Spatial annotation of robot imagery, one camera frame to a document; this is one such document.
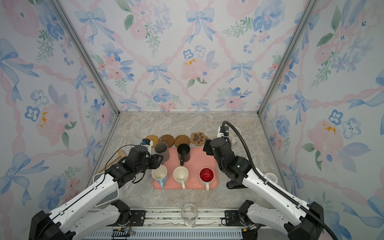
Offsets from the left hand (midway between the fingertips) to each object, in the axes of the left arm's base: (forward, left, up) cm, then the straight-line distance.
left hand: (160, 156), depth 79 cm
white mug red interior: (-5, -25, -13) cm, 29 cm away
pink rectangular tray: (+7, -21, -16) cm, 27 cm away
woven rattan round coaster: (+22, +10, -15) cm, 28 cm away
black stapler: (-11, -41, -11) cm, 44 cm away
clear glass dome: (-24, -16, -16) cm, 33 cm away
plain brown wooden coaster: (+21, -8, -14) cm, 26 cm away
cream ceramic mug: (-5, -10, -14) cm, 18 cm away
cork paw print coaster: (+22, -21, -14) cm, 33 cm away
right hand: (+5, -27, +10) cm, 29 cm away
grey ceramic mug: (+8, +1, -6) cm, 11 cm away
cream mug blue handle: (-5, +2, -14) cm, 15 cm away
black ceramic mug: (+8, -12, -11) cm, 18 cm away
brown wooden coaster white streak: (+21, 0, -14) cm, 26 cm away
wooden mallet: (+8, +28, -13) cm, 32 cm away
